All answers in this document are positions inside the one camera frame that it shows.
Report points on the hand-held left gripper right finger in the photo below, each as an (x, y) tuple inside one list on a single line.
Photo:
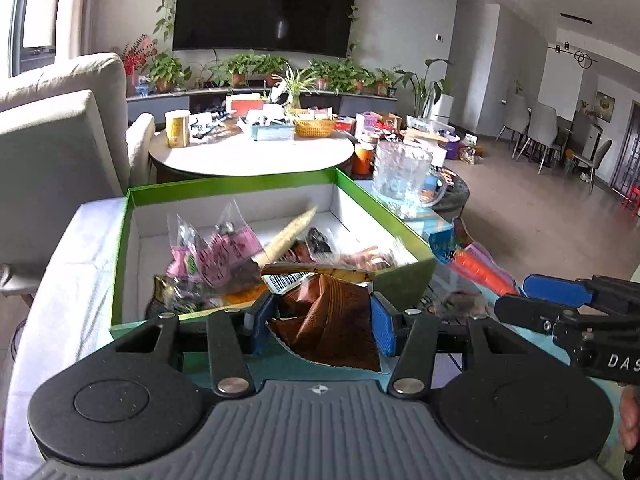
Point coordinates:
[(385, 325)]

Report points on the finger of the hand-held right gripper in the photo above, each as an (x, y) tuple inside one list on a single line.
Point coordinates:
[(550, 290), (525, 312)]

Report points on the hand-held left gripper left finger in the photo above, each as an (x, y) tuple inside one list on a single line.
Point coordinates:
[(260, 325)]

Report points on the green cardboard box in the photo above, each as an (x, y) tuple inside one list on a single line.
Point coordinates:
[(410, 277)]

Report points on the brown crinkled snack packet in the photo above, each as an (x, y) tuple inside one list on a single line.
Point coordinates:
[(330, 325)]

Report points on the clear packet dark snack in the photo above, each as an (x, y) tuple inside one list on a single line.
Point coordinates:
[(317, 240)]

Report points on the person's right hand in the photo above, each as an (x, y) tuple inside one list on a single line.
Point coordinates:
[(632, 420)]

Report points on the yellow barcode snack packet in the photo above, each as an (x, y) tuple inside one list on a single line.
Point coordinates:
[(287, 280)]

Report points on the orange purple snack packet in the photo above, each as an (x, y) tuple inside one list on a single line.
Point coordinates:
[(480, 265)]

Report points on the clear packet brown pastry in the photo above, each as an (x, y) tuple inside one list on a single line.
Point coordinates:
[(460, 302)]

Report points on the reddish brown snack packet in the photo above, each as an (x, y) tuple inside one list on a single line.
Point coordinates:
[(365, 257)]

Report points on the long tan stick packet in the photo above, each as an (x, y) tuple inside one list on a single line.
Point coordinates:
[(287, 237)]

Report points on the pink green snack packet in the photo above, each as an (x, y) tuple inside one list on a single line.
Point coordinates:
[(182, 262)]

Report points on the dark gold snack packet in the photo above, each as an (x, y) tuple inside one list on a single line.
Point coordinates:
[(160, 295)]

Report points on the red stool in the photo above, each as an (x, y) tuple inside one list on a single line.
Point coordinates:
[(631, 196)]

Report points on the dark round side table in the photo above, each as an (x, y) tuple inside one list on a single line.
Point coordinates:
[(457, 195)]

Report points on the grey dining chair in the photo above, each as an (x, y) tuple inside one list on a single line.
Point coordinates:
[(542, 132), (595, 160), (515, 117)]

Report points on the clear glass mug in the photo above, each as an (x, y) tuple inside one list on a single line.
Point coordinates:
[(400, 175)]

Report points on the brown jar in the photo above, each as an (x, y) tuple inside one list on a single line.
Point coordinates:
[(362, 162)]

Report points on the purple bag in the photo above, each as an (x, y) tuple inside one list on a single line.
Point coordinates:
[(452, 147)]

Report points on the round white table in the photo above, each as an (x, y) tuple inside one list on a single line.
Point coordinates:
[(240, 152)]

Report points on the blue grey plastic tray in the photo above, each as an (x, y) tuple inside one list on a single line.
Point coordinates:
[(265, 132)]

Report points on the pile of boxes and bags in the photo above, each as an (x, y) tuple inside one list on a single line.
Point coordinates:
[(420, 135)]

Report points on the orange woven basket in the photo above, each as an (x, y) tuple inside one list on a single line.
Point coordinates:
[(315, 129)]

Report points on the white air purifier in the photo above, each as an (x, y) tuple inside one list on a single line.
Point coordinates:
[(442, 110)]

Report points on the yellow can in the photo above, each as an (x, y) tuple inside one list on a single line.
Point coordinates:
[(177, 130)]

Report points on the orange box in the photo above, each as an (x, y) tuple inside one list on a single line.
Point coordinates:
[(247, 108)]

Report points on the black track light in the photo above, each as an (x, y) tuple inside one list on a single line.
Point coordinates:
[(580, 55)]

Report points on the tall leafy plant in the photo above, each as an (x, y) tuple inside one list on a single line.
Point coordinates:
[(425, 85)]

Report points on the dark television cabinet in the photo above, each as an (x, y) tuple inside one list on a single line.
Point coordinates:
[(165, 102)]

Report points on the spider plant in vase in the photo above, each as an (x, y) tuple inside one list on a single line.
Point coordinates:
[(295, 82)]

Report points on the green potted plant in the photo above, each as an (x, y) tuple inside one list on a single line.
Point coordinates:
[(345, 72), (245, 62), (165, 70)]

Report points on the grey armchair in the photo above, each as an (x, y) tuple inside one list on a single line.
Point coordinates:
[(50, 160)]

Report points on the red flower plant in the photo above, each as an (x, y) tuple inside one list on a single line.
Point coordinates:
[(137, 55)]

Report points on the green ivy vine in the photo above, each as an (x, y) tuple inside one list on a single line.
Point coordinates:
[(167, 20)]

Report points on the beige curtain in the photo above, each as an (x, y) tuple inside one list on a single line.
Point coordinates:
[(75, 10)]

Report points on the black framed window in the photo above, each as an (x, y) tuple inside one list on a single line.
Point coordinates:
[(15, 20)]

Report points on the framed wall picture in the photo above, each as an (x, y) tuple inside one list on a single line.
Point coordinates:
[(603, 106)]

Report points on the black wall television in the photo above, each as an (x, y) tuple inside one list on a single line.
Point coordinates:
[(265, 5)]

